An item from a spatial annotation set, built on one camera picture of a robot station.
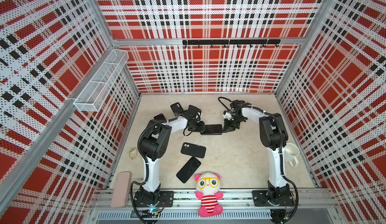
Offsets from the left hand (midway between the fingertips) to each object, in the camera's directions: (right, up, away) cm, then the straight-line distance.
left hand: (203, 131), depth 98 cm
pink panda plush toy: (+2, -22, -26) cm, 34 cm away
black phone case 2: (-6, -11, -5) cm, 14 cm away
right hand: (+14, 0, -1) cm, 14 cm away
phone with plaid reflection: (-31, +9, +9) cm, 34 cm away
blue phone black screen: (-8, -19, -15) cm, 26 cm away
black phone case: (+6, +2, -4) cm, 8 cm away
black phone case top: (-20, +16, +16) cm, 30 cm away
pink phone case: (-42, -26, -23) cm, 54 cm away
